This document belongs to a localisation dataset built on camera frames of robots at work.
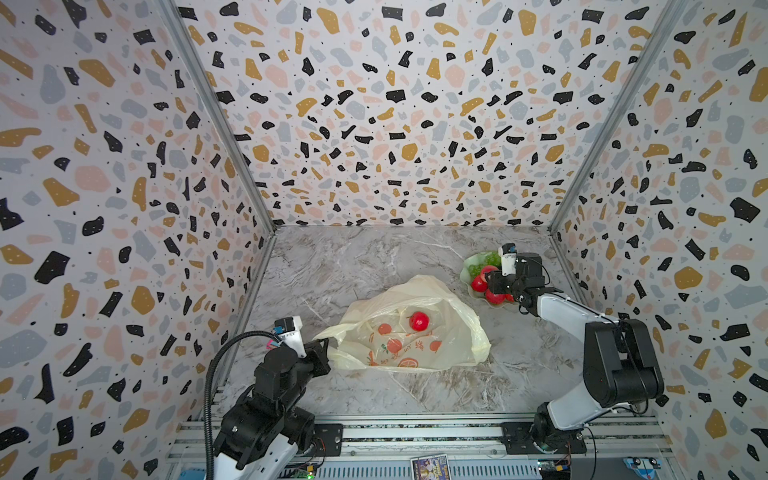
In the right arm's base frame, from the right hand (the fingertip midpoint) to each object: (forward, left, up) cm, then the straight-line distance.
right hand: (497, 273), depth 95 cm
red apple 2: (-7, +1, -4) cm, 8 cm away
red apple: (0, +5, -6) cm, 7 cm away
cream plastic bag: (-18, +38, -7) cm, 43 cm away
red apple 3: (-15, +25, -5) cm, 29 cm away
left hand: (-28, +46, +9) cm, 54 cm away
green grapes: (+9, 0, -4) cm, 10 cm away
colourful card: (-51, +22, -8) cm, 56 cm away
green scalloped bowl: (+10, +7, -6) cm, 13 cm away
